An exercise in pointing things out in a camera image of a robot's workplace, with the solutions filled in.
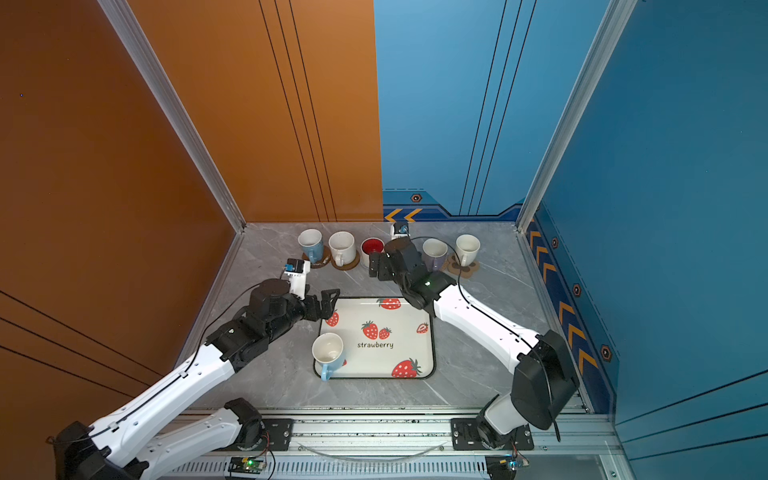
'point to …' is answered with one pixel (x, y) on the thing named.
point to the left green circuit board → (246, 465)
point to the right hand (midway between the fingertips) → (382, 256)
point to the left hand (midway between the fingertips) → (326, 287)
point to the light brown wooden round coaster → (349, 266)
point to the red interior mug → (370, 245)
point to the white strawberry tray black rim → (382, 338)
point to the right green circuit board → (504, 466)
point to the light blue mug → (327, 350)
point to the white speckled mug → (343, 247)
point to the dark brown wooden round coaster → (326, 258)
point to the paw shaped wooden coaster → (465, 271)
